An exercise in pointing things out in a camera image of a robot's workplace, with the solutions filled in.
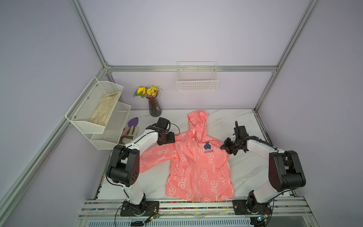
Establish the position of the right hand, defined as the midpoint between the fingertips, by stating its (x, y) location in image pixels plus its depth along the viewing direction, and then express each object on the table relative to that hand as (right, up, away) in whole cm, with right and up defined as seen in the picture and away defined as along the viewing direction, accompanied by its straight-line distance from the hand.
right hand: (221, 149), depth 93 cm
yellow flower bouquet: (-49, +40, +7) cm, 63 cm away
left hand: (-35, +5, 0) cm, 35 cm away
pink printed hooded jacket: (-16, -10, -4) cm, 19 cm away
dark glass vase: (-49, +28, +17) cm, 59 cm away
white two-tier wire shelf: (-77, +8, -4) cm, 77 cm away
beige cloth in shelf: (-71, +26, -13) cm, 77 cm away
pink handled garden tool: (-70, +11, +11) cm, 72 cm away
